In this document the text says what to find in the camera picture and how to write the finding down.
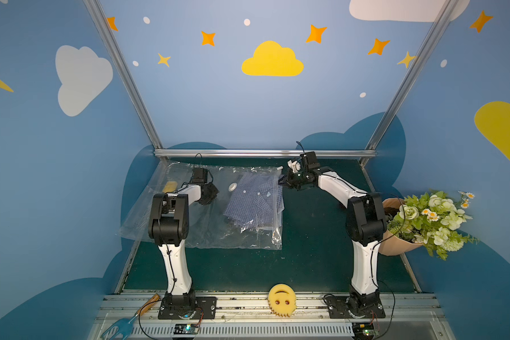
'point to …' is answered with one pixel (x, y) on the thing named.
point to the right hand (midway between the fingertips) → (280, 179)
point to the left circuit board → (186, 329)
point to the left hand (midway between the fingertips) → (219, 191)
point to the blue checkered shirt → (256, 200)
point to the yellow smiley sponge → (282, 299)
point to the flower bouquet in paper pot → (428, 220)
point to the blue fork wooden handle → (123, 327)
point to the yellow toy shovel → (170, 186)
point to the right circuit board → (363, 331)
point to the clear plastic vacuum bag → (208, 227)
